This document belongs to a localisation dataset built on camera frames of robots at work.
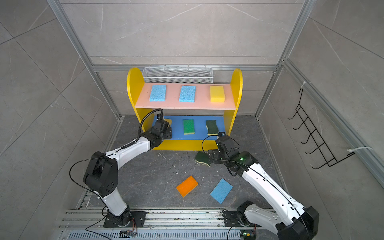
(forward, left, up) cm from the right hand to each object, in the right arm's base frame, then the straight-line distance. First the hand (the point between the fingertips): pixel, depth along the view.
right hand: (217, 151), depth 78 cm
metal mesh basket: (+51, +23, +16) cm, 58 cm away
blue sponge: (-15, -2, -18) cm, 23 cm away
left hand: (+20, +31, -2) cm, 37 cm away
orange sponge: (-13, +17, -17) cm, 27 cm away
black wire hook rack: (-8, -43, +13) cm, 46 cm away
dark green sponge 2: (+17, 0, -3) cm, 17 cm away
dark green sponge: (+6, +7, -18) cm, 21 cm away
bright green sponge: (+21, +16, -3) cm, 26 cm away
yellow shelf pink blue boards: (+47, +7, -20) cm, 52 cm away
